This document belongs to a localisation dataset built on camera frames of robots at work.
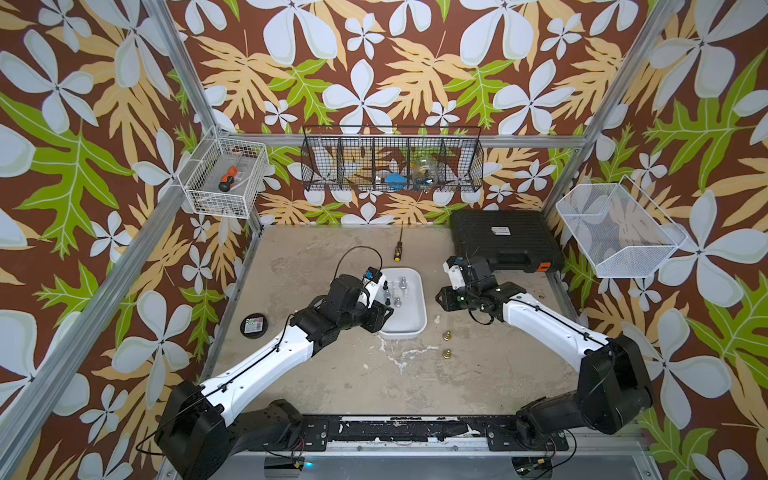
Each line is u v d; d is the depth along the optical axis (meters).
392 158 0.98
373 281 0.68
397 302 0.98
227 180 0.80
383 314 0.69
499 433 0.74
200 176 0.81
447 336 0.90
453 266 0.78
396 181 0.94
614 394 0.42
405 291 0.99
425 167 0.91
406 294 0.99
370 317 0.69
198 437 0.39
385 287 1.01
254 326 0.91
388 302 0.98
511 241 1.08
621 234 0.80
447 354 0.86
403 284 1.01
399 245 1.15
